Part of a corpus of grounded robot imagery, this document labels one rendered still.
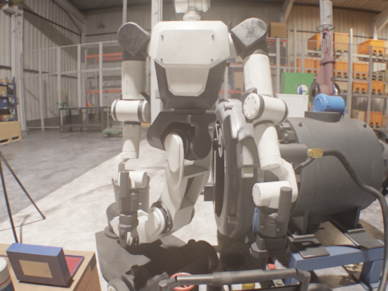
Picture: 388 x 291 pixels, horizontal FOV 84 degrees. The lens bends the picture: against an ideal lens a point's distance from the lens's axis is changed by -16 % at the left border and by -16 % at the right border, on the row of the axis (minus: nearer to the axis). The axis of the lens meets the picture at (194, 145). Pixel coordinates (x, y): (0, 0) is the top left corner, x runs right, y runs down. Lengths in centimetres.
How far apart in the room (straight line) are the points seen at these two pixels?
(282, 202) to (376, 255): 98
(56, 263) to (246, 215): 77
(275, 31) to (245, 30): 1262
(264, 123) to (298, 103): 451
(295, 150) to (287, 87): 755
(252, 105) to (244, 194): 44
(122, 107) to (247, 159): 49
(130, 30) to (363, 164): 125
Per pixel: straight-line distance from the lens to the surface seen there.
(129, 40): 95
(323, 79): 579
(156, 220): 106
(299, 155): 104
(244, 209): 111
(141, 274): 122
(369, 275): 165
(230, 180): 107
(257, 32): 89
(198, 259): 136
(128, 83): 95
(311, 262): 135
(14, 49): 1189
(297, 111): 527
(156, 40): 87
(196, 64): 82
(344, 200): 145
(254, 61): 85
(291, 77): 862
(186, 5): 93
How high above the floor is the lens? 97
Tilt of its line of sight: 10 degrees down
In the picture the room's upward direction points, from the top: straight up
